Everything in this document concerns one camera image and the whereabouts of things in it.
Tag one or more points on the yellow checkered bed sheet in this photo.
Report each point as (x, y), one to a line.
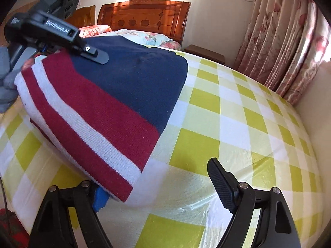
(232, 134)

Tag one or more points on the small plain wooden headboard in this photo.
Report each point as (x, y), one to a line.
(82, 15)

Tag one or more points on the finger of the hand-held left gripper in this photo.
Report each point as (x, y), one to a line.
(94, 54)

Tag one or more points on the floral pink pillow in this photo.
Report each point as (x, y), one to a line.
(94, 31)

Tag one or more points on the large carved wooden headboard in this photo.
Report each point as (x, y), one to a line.
(144, 18)

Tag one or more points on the person's left hand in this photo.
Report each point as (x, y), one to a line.
(10, 82)

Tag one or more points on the wooden nightstand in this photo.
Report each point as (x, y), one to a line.
(204, 53)

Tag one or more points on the red patterned cloth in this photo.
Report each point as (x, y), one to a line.
(13, 230)

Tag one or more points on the blue floral quilt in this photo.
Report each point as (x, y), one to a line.
(144, 37)

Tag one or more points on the pink floral curtain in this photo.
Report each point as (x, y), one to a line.
(284, 44)

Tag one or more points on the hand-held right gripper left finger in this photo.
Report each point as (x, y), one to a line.
(99, 201)

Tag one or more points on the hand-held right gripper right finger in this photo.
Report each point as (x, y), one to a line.
(219, 183)

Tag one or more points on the red striped navy sweater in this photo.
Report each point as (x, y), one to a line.
(103, 108)

